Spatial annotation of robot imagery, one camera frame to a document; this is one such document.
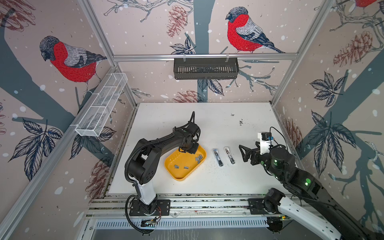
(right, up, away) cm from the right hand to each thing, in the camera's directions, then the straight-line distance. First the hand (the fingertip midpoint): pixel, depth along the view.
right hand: (245, 146), depth 69 cm
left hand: (-25, -7, +22) cm, 34 cm away
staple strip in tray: (-22, -12, +21) cm, 33 cm away
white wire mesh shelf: (-75, +21, +10) cm, 78 cm away
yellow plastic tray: (-34, -15, +19) cm, 42 cm away
